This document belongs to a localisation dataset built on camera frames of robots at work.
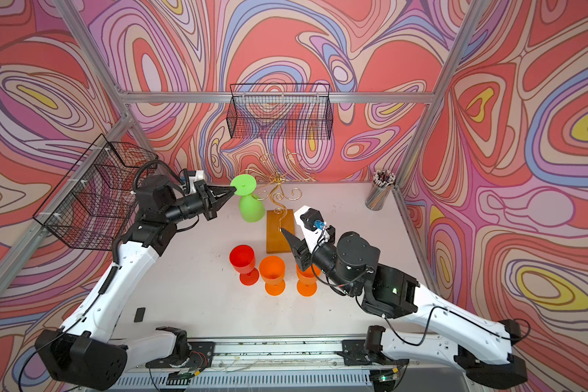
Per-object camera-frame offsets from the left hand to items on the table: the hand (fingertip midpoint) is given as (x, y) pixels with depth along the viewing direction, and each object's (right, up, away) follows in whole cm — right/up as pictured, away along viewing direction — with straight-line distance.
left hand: (236, 190), depth 65 cm
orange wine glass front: (+20, -33, +22) cm, 45 cm away
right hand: (+15, -10, -9) cm, 20 cm away
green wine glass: (+2, -5, +8) cm, 9 cm away
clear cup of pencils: (+52, +6, +32) cm, 61 cm away
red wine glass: (-2, -22, +15) cm, 26 cm away
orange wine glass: (+8, -25, +14) cm, 30 cm away
